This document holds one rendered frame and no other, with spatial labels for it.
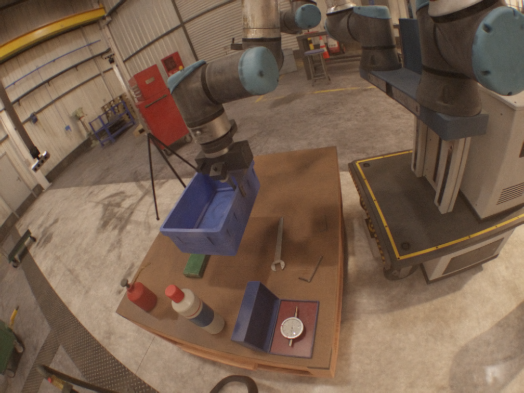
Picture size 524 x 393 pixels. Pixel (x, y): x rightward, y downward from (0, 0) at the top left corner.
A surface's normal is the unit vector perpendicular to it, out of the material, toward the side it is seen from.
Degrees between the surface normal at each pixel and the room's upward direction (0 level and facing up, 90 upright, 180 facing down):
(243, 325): 13
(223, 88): 101
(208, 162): 90
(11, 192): 90
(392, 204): 0
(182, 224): 90
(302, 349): 0
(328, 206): 0
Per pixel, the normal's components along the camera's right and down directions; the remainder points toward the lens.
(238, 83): -0.20, 0.80
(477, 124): -0.04, 0.65
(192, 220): 0.93, -0.07
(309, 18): 0.35, 0.58
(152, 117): 0.62, 0.34
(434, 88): -0.95, 0.15
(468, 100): -0.21, 0.37
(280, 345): -0.30, -0.74
